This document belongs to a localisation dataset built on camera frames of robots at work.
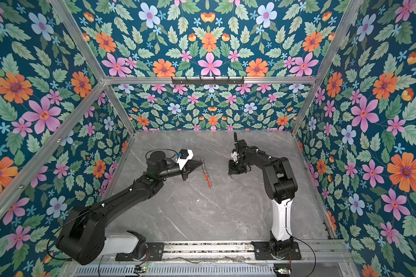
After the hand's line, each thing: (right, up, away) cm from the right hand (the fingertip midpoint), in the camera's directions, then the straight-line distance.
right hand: (230, 170), depth 99 cm
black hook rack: (-12, +50, -6) cm, 52 cm away
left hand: (-14, +8, -25) cm, 30 cm away
